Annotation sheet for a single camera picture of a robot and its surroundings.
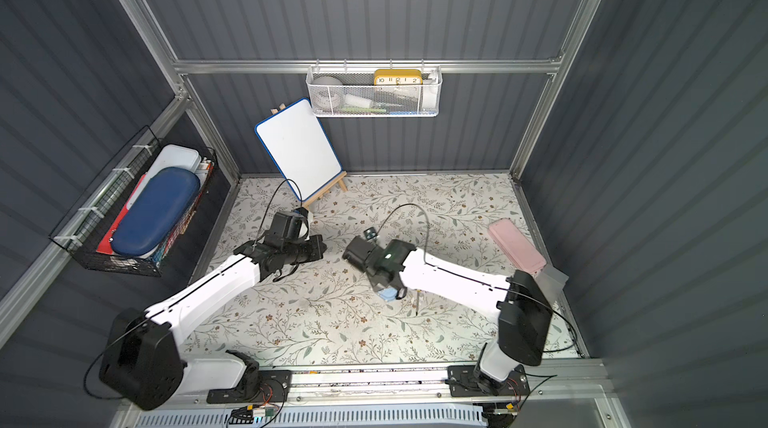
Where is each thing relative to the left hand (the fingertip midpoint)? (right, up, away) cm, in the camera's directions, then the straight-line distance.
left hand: (328, 247), depth 84 cm
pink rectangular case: (+61, -2, +17) cm, 63 cm away
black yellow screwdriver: (+26, -19, +2) cm, 32 cm away
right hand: (+18, -5, -4) cm, 19 cm away
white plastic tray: (-40, +25, -6) cm, 48 cm away
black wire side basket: (-46, +7, -22) cm, 51 cm away
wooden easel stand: (-1, +21, +27) cm, 34 cm away
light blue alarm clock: (+17, -14, +2) cm, 22 cm away
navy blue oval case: (-37, +11, -16) cm, 41 cm away
